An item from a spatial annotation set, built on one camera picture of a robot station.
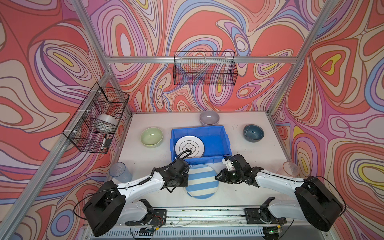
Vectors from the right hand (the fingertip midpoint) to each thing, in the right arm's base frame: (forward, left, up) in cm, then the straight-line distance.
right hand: (218, 181), depth 84 cm
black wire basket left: (+18, +62, +31) cm, 71 cm away
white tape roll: (+18, +55, +33) cm, 66 cm away
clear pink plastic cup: (+7, -44, -1) cm, 45 cm away
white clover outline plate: (+26, +16, +2) cm, 30 cm away
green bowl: (+31, +43, +2) cm, 53 cm away
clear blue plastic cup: (+6, +57, +4) cm, 57 cm away
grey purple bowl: (+48, +1, +2) cm, 48 cm away
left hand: (0, +16, +1) cm, 16 cm away
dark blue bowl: (+33, -29, 0) cm, 44 cm away
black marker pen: (+13, +58, +25) cm, 64 cm away
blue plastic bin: (+27, -2, +2) cm, 27 cm away
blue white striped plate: (0, +9, 0) cm, 9 cm away
